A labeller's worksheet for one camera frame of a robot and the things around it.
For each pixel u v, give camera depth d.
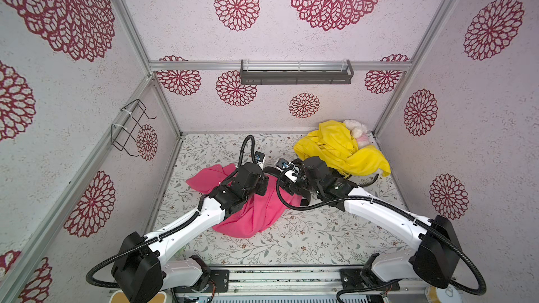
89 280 0.39
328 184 0.59
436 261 0.40
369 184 1.00
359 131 1.02
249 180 0.57
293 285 0.74
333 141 1.00
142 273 0.39
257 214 0.79
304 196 0.81
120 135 0.73
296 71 0.92
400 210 0.47
